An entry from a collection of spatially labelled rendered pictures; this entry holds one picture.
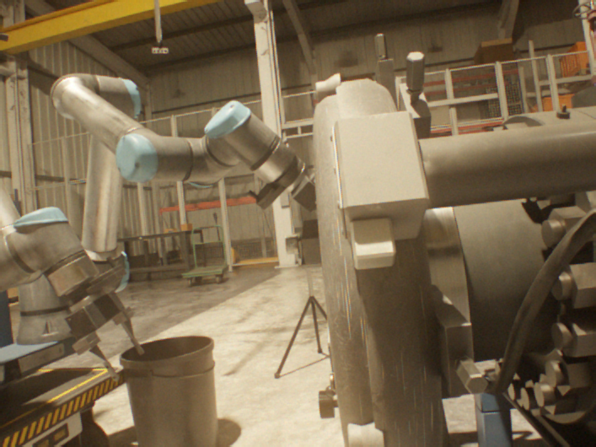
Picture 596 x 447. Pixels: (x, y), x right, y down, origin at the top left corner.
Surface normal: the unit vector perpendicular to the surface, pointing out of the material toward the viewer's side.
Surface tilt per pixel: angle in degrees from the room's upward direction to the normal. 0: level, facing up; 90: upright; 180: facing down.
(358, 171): 68
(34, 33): 90
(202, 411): 93
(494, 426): 90
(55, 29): 90
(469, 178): 108
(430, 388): 101
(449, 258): 75
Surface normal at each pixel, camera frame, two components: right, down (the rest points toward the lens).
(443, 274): -0.10, -0.16
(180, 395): 0.42, -0.01
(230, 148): -0.26, 0.71
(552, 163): -0.06, 0.15
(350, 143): -0.11, -0.39
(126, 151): -0.64, 0.10
